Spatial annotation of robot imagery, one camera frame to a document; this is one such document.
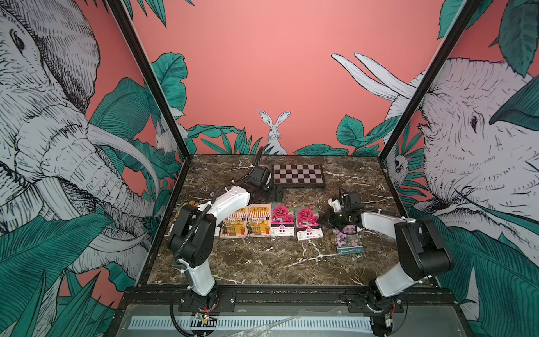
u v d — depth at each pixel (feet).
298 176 3.54
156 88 2.97
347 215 2.35
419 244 1.73
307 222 3.05
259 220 3.13
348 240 2.89
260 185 2.35
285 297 2.50
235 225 3.05
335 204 2.90
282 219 3.13
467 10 2.25
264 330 2.25
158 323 2.30
